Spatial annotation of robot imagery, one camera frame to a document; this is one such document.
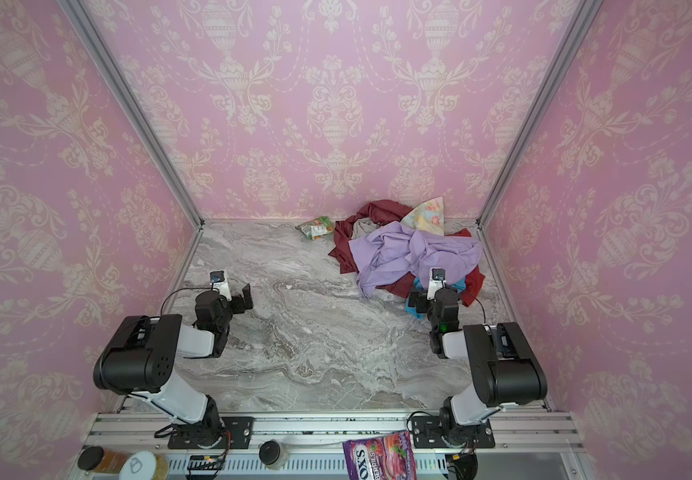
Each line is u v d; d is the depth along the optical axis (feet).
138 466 2.16
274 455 2.16
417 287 3.02
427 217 3.65
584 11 2.24
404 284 3.19
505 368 1.49
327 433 2.49
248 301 2.94
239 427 2.49
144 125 2.97
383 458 2.25
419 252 3.15
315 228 3.76
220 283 2.73
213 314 2.44
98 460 2.07
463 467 2.25
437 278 2.65
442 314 2.36
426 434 2.40
